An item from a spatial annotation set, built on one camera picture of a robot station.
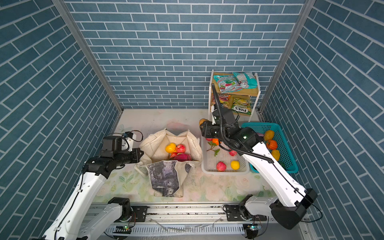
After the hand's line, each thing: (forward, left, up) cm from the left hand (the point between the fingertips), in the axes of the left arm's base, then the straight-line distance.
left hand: (144, 151), depth 76 cm
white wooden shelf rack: (+28, -51, +17) cm, 61 cm away
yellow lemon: (-2, -50, -13) cm, 52 cm away
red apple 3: (+6, -50, -13) cm, 52 cm away
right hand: (+5, -30, +16) cm, 34 cm away
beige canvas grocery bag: (-12, -13, -2) cm, 18 cm away
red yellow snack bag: (+39, -46, +2) cm, 60 cm away
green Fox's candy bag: (+33, -58, +1) cm, 67 cm away
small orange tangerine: (+14, -40, -11) cm, 44 cm away
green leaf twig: (+13, -38, -15) cm, 43 cm away
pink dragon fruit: (0, -19, -7) cm, 20 cm away
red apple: (+8, -18, -11) cm, 22 cm away
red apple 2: (-3, -41, -12) cm, 43 cm away
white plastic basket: (+2, -39, -16) cm, 42 cm away
